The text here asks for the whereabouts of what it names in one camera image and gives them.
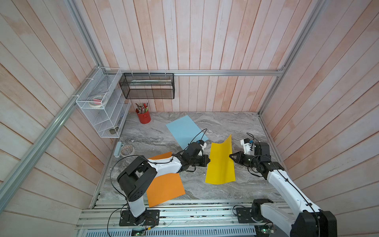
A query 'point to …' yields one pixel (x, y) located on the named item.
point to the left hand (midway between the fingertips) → (209, 162)
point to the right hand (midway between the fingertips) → (230, 154)
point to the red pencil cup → (144, 118)
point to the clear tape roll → (127, 150)
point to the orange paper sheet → (165, 187)
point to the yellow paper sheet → (221, 168)
